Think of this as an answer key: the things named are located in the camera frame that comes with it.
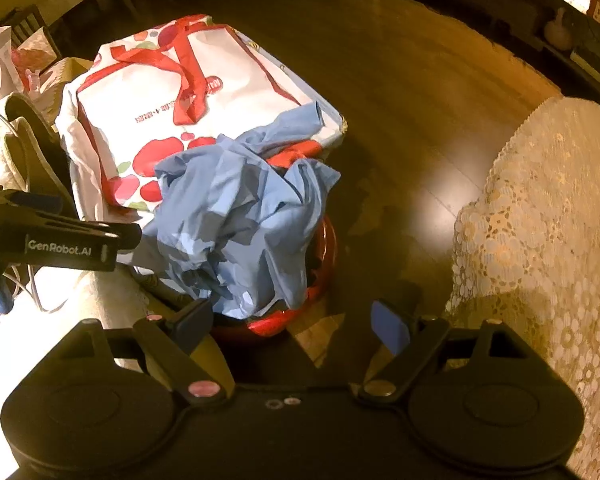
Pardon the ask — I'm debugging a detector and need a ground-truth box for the light blue shirt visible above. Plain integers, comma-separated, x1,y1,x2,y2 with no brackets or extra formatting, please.
141,101,342,321

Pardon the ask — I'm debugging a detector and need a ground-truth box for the lace tablecloth table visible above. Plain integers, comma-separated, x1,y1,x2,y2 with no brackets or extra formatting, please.
445,96,600,480

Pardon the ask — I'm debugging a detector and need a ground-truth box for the pink rabbit-shaped vase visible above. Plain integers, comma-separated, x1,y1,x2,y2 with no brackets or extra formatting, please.
544,9,577,52

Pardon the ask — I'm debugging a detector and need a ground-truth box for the white bag with red print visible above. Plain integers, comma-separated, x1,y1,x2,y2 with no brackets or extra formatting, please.
60,14,348,276

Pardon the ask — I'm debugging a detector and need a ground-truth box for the red plastic basin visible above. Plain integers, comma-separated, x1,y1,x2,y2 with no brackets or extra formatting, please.
211,140,339,346

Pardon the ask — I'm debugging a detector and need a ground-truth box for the beige tote bag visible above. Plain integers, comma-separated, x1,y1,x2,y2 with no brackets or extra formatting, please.
0,92,78,221

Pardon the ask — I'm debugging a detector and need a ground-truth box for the wooden media console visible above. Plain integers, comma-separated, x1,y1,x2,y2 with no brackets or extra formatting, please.
380,0,600,103

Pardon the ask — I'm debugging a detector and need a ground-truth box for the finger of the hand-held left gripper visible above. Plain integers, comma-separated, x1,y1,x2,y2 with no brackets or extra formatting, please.
55,215,142,254

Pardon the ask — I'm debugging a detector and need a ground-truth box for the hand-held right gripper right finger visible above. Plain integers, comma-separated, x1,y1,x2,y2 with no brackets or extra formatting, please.
356,300,528,405

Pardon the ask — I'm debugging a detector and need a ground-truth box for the dark wooden chair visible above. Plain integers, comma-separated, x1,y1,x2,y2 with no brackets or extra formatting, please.
0,4,63,63

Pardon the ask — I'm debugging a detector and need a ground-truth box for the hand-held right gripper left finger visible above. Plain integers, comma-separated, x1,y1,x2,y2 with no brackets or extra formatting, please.
75,299,227,408

